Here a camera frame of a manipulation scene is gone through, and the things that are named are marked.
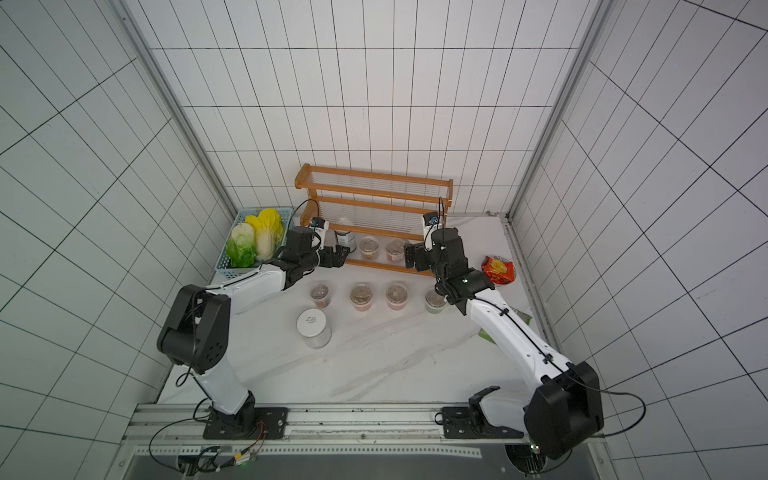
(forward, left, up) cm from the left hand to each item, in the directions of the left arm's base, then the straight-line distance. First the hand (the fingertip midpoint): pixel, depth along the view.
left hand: (333, 252), depth 95 cm
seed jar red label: (-13, -10, -5) cm, 17 cm away
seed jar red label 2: (-13, -21, -5) cm, 25 cm away
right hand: (-7, -24, +14) cm, 29 cm away
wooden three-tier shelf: (+29, -12, -13) cm, 34 cm away
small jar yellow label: (+5, -11, -3) cm, 13 cm away
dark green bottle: (+6, -3, -1) cm, 7 cm away
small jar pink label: (+4, -20, -4) cm, 21 cm away
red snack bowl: (-3, -55, -6) cm, 56 cm away
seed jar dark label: (-13, +3, -4) cm, 14 cm away
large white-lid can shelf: (-24, +3, -2) cm, 24 cm away
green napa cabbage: (+2, +31, 0) cm, 31 cm away
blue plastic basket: (-5, +34, -5) cm, 35 cm away
